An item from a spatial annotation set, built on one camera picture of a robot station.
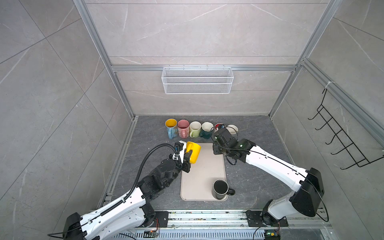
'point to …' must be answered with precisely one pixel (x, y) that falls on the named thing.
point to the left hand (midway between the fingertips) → (189, 147)
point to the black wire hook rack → (357, 157)
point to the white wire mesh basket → (197, 80)
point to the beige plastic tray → (196, 185)
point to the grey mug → (231, 130)
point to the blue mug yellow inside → (171, 125)
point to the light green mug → (195, 127)
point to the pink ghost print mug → (183, 128)
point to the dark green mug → (205, 131)
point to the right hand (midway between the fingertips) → (216, 143)
